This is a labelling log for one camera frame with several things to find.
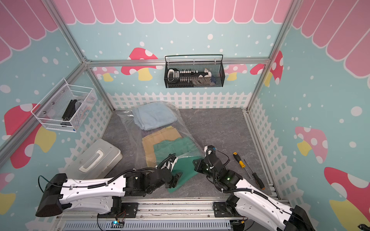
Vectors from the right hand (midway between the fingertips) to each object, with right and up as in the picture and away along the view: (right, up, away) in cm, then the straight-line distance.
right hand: (192, 161), depth 78 cm
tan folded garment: (-16, +14, +20) cm, 29 cm away
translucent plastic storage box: (-52, 0, 0) cm, 52 cm away
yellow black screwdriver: (+31, -4, +12) cm, 33 cm away
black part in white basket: (-60, +26, -8) cm, 66 cm away
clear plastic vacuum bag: (-40, +14, +29) cm, 52 cm away
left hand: (-9, -5, -4) cm, 11 cm away
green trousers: (-3, +5, +2) cm, 6 cm away
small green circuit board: (-38, -31, -5) cm, 49 cm away
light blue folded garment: (-28, +27, +27) cm, 48 cm away
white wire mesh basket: (-70, +24, -8) cm, 74 cm away
